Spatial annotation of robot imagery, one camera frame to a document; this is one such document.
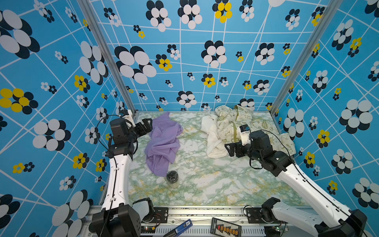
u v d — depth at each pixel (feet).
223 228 2.24
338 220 1.24
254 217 2.37
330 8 2.24
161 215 2.41
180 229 2.19
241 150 2.15
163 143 3.07
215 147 3.16
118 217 1.25
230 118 3.51
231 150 2.19
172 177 2.48
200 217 2.43
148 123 2.23
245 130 2.11
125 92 3.48
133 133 2.09
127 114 2.17
